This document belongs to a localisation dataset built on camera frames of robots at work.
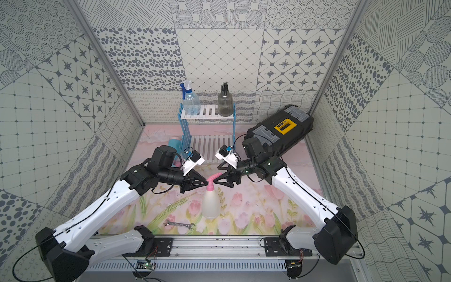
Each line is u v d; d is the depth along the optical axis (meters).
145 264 0.70
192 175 0.61
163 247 0.74
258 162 0.57
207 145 1.07
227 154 0.61
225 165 0.70
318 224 0.42
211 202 0.69
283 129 0.95
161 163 0.55
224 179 0.61
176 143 1.01
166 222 0.81
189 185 0.62
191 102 1.08
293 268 0.72
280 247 0.65
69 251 0.39
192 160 0.60
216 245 0.76
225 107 0.86
